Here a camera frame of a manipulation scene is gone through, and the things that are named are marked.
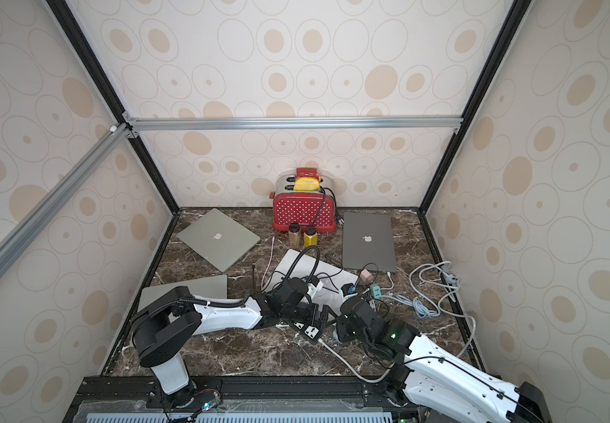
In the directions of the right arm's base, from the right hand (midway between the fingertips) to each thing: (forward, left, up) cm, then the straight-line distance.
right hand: (337, 323), depth 78 cm
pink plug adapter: (+20, -11, -6) cm, 23 cm away
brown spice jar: (+34, +16, 0) cm, 37 cm away
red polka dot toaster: (+43, +12, +5) cm, 45 cm away
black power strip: (-1, +9, -6) cm, 11 cm away
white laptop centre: (+28, +19, -10) cm, 35 cm away
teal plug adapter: (+14, -13, -4) cm, 19 cm away
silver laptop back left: (+36, +48, -7) cm, 61 cm away
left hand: (+1, +1, -2) cm, 2 cm away
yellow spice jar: (+33, +10, 0) cm, 35 cm away
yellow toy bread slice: (+51, +12, +12) cm, 53 cm away
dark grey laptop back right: (+40, -14, -8) cm, 43 cm away
